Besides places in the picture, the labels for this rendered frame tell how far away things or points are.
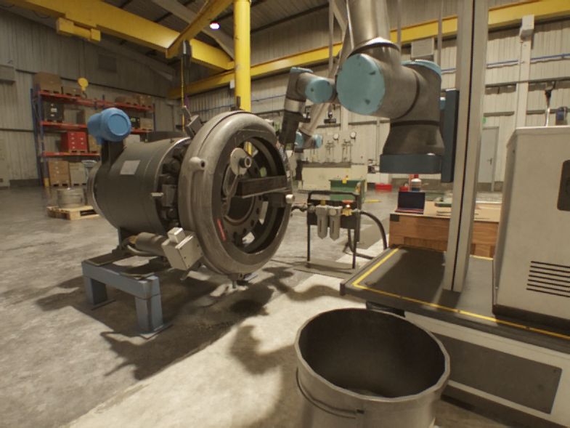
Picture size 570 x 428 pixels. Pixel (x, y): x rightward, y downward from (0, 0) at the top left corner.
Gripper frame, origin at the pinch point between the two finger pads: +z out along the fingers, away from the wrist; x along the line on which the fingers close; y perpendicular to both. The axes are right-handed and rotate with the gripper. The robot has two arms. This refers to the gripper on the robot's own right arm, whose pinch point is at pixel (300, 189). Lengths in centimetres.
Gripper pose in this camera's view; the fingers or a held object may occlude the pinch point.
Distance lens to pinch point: 198.5
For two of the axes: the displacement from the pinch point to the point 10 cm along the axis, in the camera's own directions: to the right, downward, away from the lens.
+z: 0.0, 9.9, 1.6
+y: -8.4, 0.9, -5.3
